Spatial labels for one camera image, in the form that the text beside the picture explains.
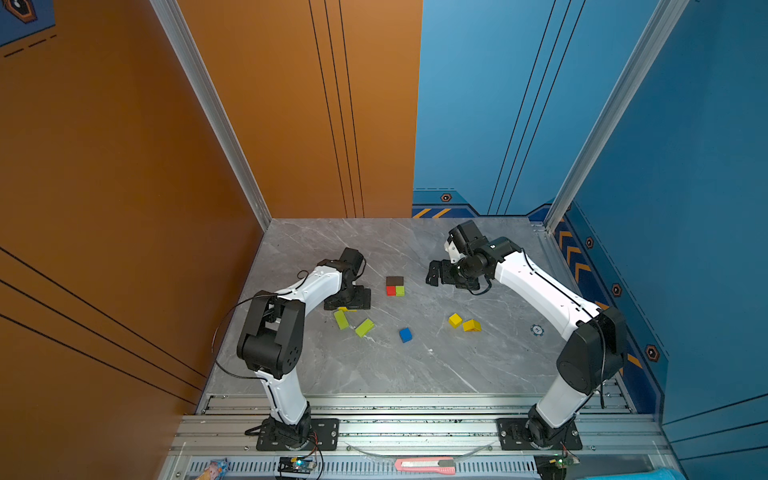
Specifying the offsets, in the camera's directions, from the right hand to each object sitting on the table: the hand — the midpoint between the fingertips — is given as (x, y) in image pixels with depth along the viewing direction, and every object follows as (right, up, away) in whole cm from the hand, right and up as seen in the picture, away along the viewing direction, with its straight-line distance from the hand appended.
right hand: (437, 281), depth 84 cm
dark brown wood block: (-12, -2, +18) cm, 22 cm away
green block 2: (-29, -13, +9) cm, 33 cm away
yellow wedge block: (+12, -15, +7) cm, 20 cm away
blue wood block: (-9, -17, +6) cm, 20 cm away
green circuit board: (-36, -43, -13) cm, 57 cm away
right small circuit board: (+27, -41, -14) cm, 51 cm away
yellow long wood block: (-27, -8, +1) cm, 28 cm away
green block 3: (-22, -15, +7) cm, 27 cm away
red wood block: (-14, -5, +17) cm, 22 cm away
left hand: (-25, -8, +11) cm, 29 cm away
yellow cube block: (+7, -13, +8) cm, 16 cm away
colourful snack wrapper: (-53, -42, -16) cm, 69 cm away
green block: (-10, -5, +15) cm, 19 cm away
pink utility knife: (0, -42, -14) cm, 44 cm away
